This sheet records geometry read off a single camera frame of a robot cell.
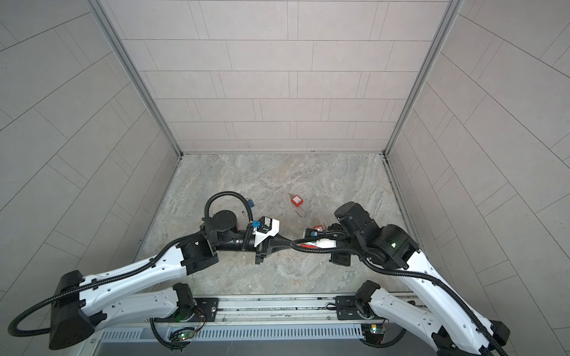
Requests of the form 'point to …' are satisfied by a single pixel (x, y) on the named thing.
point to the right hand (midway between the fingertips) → (321, 245)
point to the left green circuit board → (182, 334)
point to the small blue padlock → (250, 203)
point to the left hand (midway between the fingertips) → (294, 245)
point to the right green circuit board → (372, 333)
